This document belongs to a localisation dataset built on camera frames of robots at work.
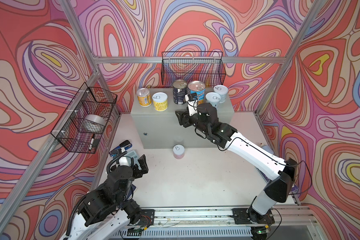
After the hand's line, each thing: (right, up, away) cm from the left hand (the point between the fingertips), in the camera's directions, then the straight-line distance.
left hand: (139, 157), depth 66 cm
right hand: (+20, +20, +6) cm, 29 cm away
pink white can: (+17, -2, +27) cm, 32 cm away
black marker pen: (-25, +6, +6) cm, 27 cm away
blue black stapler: (-20, +1, +31) cm, 37 cm away
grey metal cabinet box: (+3, +14, +33) cm, 36 cm away
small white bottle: (+71, +1, +23) cm, 75 cm away
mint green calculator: (-12, -3, +25) cm, 28 cm away
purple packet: (+81, -19, +14) cm, 84 cm away
